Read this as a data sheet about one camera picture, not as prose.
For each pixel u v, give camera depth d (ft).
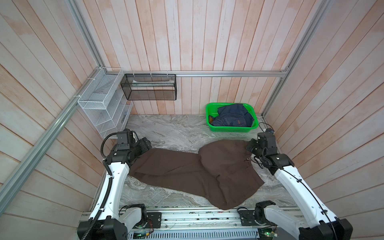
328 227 1.25
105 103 2.25
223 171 2.69
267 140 1.86
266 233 2.32
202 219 2.47
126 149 1.88
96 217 1.24
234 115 3.70
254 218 2.39
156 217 2.49
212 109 3.87
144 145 2.32
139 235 2.31
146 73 3.08
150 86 3.46
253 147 2.34
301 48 2.69
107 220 1.23
